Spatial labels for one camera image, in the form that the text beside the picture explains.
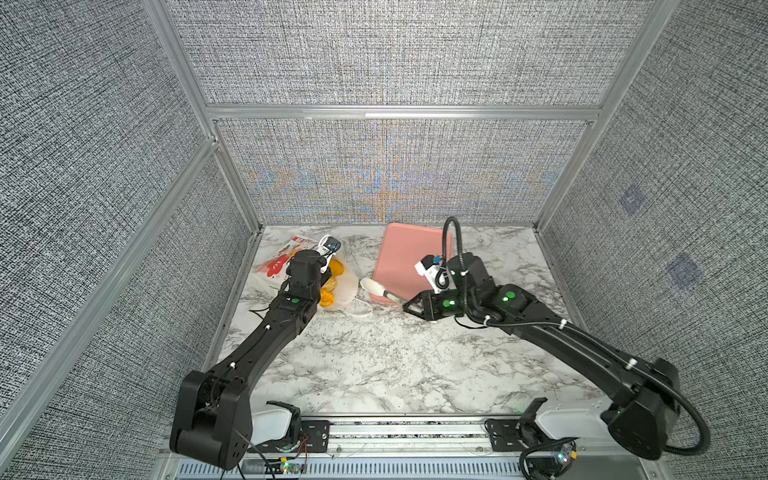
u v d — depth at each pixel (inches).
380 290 30.1
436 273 26.1
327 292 37.1
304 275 24.3
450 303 24.6
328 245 28.5
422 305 25.1
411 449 28.8
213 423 15.5
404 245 45.0
